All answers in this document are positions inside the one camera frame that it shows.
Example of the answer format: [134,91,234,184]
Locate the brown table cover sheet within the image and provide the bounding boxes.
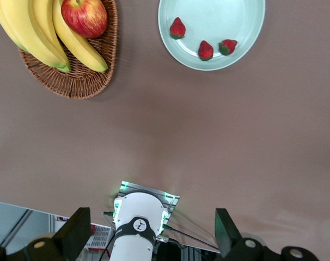
[0,0,330,261]

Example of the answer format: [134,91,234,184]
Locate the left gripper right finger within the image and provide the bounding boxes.
[214,208,243,255]

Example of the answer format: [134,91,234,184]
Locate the red strawberry large green calyx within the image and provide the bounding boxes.
[218,39,239,57]

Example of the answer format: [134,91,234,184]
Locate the pale green round plate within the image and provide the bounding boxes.
[157,0,266,72]

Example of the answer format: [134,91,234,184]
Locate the short yellow banana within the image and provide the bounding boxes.
[52,0,109,73]

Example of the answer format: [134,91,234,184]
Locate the red apple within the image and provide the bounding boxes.
[60,0,108,39]

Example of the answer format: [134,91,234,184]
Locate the brown wicker basket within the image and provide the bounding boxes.
[17,0,119,100]

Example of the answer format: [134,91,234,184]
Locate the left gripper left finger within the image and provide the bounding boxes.
[52,207,92,261]

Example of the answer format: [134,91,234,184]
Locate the large yellow banana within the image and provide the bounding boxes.
[0,0,72,73]

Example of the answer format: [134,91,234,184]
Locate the long black cable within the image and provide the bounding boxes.
[164,225,219,250]

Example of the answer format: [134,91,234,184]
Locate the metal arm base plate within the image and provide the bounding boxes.
[116,181,181,237]

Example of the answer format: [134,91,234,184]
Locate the white perforated metal rack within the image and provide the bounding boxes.
[85,222,113,251]

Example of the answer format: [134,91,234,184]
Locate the medium yellow banana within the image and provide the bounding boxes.
[31,0,70,62]

